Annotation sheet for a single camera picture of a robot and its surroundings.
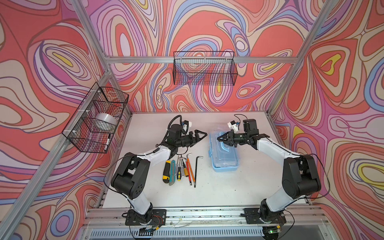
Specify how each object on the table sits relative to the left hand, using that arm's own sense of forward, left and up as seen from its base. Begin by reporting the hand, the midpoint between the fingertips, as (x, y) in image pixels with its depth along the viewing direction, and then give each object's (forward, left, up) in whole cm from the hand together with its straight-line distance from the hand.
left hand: (205, 137), depth 83 cm
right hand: (-1, -8, -3) cm, 9 cm away
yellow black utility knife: (-13, +23, -18) cm, 32 cm away
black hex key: (-15, +6, -18) cm, 24 cm away
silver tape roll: (+2, +50, +14) cm, 52 cm away
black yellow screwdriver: (-15, +15, -16) cm, 27 cm away
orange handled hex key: (-11, +9, -18) cm, 23 cm away
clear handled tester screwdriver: (-12, +14, -17) cm, 25 cm away
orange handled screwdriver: (-12, +11, -17) cm, 24 cm away
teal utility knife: (-17, +19, -17) cm, 31 cm away
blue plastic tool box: (-8, -11, -9) cm, 16 cm away
